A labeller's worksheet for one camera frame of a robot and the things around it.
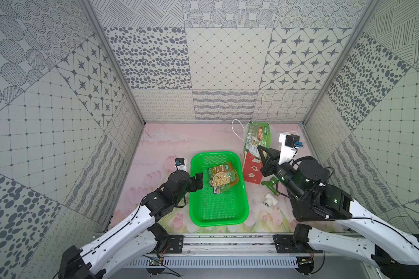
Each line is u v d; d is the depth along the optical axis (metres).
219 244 0.76
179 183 0.56
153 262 0.71
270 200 0.84
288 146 0.48
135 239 0.58
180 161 0.67
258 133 0.59
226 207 0.84
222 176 0.92
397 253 0.40
